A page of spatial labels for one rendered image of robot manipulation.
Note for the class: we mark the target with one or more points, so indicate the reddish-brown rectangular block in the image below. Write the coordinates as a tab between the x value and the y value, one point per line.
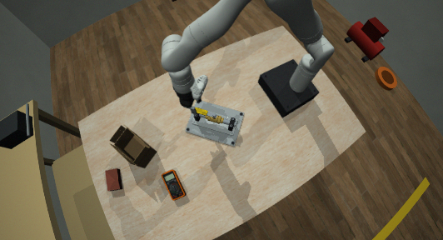
113	178

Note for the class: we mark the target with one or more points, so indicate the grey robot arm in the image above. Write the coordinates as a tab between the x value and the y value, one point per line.
304	22

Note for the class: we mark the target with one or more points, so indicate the brown cardboard box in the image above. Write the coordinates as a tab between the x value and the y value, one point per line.
126	143

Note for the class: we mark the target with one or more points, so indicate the brass ball valve with yellow handle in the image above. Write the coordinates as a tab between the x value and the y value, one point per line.
221	124

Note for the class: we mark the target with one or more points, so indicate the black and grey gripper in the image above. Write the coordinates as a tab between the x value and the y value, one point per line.
191	91

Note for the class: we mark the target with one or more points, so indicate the orange digital multimeter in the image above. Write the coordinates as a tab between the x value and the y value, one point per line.
174	187

